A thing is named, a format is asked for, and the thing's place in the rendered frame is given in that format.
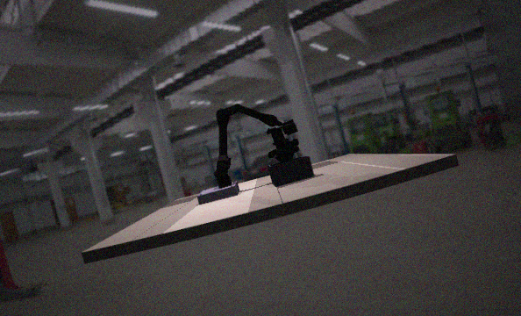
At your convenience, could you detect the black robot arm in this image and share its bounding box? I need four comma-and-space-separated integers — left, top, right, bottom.
214, 104, 299, 189

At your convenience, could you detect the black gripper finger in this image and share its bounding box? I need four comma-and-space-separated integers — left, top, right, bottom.
275, 154, 287, 163
286, 152, 295, 162

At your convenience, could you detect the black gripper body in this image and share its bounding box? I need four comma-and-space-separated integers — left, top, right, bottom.
268, 137, 300, 158

